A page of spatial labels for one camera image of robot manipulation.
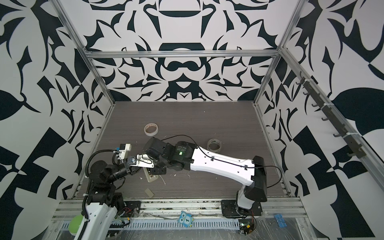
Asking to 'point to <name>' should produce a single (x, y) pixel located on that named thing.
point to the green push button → (75, 223)
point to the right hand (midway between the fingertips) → (148, 160)
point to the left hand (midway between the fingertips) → (149, 157)
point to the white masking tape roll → (151, 129)
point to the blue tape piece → (280, 221)
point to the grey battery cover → (149, 193)
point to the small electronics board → (246, 226)
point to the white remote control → (150, 178)
